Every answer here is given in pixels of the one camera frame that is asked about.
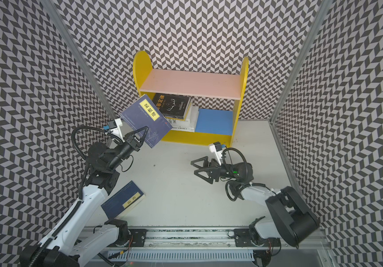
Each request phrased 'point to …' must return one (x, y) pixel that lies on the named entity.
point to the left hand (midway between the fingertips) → (148, 129)
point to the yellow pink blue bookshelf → (214, 128)
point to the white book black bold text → (190, 123)
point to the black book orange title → (173, 106)
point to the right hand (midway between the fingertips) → (193, 172)
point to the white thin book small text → (187, 128)
